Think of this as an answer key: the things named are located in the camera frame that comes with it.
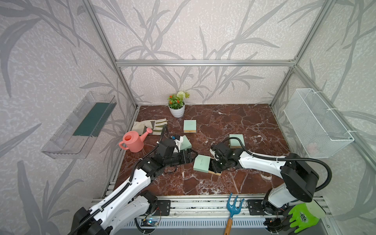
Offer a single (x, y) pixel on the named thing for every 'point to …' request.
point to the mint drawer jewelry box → (204, 164)
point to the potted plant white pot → (176, 104)
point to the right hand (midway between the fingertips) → (211, 167)
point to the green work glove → (306, 215)
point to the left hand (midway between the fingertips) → (193, 156)
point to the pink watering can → (133, 141)
